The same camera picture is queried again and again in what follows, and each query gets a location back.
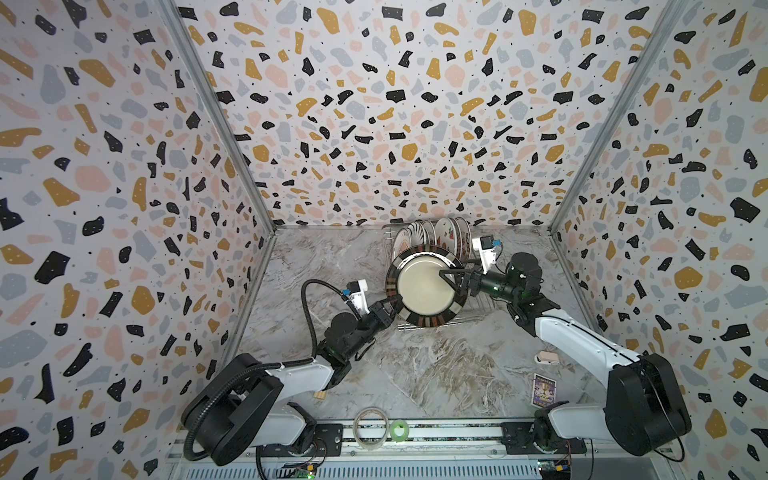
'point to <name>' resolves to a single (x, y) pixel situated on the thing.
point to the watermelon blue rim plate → (458, 239)
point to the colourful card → (544, 390)
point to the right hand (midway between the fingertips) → (445, 265)
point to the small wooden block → (320, 395)
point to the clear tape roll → (370, 427)
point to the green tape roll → (399, 430)
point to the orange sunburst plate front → (402, 242)
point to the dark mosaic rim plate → (428, 299)
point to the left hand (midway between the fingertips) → (403, 294)
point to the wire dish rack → (477, 315)
